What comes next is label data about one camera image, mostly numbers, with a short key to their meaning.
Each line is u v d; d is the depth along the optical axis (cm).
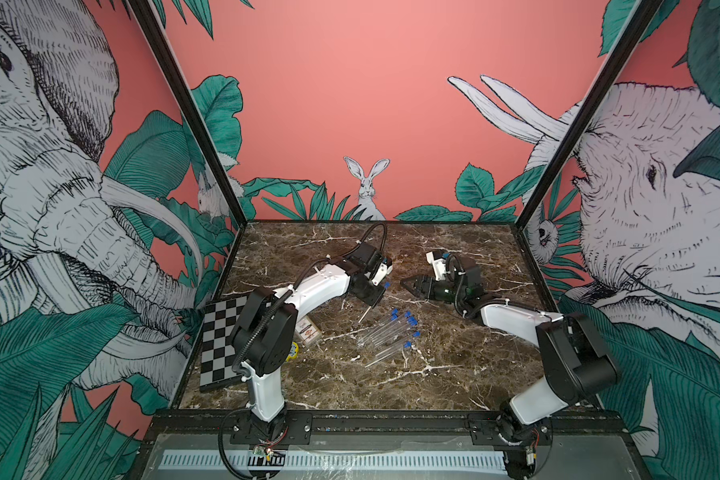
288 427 73
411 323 93
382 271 84
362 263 72
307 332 89
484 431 73
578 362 45
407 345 88
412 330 93
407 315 95
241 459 70
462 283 71
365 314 88
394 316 95
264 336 48
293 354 85
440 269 82
